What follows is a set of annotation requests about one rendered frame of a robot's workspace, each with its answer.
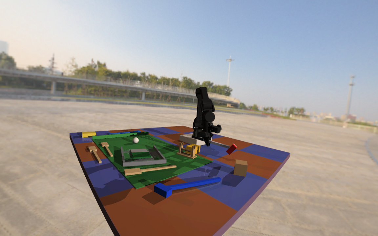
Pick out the green flat mat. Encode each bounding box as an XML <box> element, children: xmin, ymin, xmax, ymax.
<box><xmin>92</xmin><ymin>134</ymin><xmax>213</xmax><ymax>189</ymax></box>

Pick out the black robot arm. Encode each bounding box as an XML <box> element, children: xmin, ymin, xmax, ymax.
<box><xmin>193</xmin><ymin>87</ymin><xmax>222</xmax><ymax>136</ymax></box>

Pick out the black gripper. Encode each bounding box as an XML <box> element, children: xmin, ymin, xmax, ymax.
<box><xmin>197</xmin><ymin>122</ymin><xmax>214</xmax><ymax>146</ymax></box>

